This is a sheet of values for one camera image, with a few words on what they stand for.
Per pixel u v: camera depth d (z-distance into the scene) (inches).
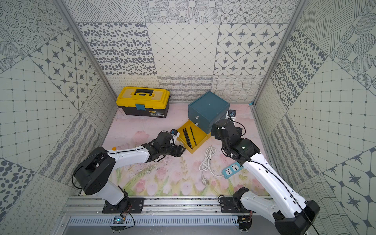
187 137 38.8
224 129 19.6
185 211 28.9
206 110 33.9
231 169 33.0
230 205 28.9
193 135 39.7
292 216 14.6
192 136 39.7
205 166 34.0
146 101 39.6
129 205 28.3
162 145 27.8
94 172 17.8
